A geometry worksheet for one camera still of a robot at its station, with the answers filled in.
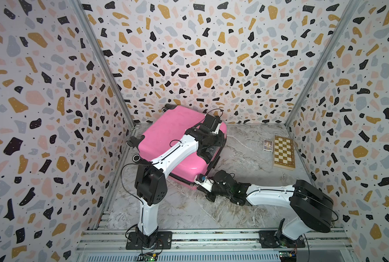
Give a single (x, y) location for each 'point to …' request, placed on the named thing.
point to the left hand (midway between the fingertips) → (224, 138)
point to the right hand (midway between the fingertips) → (198, 188)
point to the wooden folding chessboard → (284, 155)
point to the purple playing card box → (267, 146)
